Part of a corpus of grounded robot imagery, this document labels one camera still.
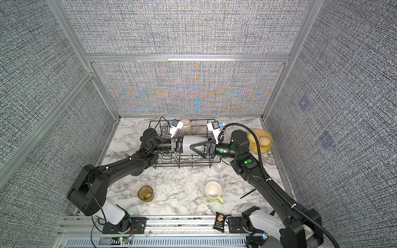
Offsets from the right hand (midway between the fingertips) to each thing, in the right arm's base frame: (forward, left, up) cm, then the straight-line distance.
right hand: (193, 144), depth 63 cm
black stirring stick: (-10, -29, -34) cm, 45 cm away
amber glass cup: (-11, +26, -29) cm, 40 cm away
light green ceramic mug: (-9, -10, -33) cm, 35 cm away
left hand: (+2, -1, -4) cm, 5 cm away
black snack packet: (-24, -12, -31) cm, 41 cm away
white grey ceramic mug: (+1, +2, +1) cm, 2 cm away
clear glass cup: (+5, -14, -33) cm, 37 cm away
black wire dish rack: (+8, +14, -28) cm, 32 cm away
